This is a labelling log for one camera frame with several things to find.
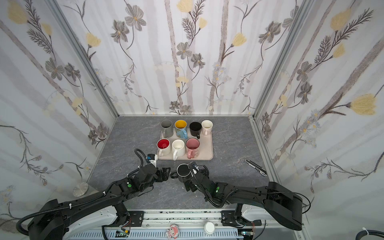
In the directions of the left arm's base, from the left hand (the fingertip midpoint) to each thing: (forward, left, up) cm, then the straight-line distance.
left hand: (163, 166), depth 83 cm
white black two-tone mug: (+27, -19, 0) cm, 33 cm away
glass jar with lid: (-13, +37, +5) cm, 40 cm away
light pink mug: (+31, -27, -2) cm, 41 cm away
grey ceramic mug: (+30, +1, -1) cm, 30 cm away
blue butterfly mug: (+27, -9, 0) cm, 28 cm away
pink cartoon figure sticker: (-31, -7, -5) cm, 32 cm away
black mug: (-3, -11, 0) cm, 11 cm away
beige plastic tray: (+13, -26, -8) cm, 30 cm away
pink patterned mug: (+14, -17, -4) cm, 22 cm away
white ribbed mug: (+14, -8, -4) cm, 16 cm away
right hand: (-4, -12, 0) cm, 13 cm away
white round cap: (-30, -23, +2) cm, 38 cm away
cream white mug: (+17, +3, -7) cm, 18 cm away
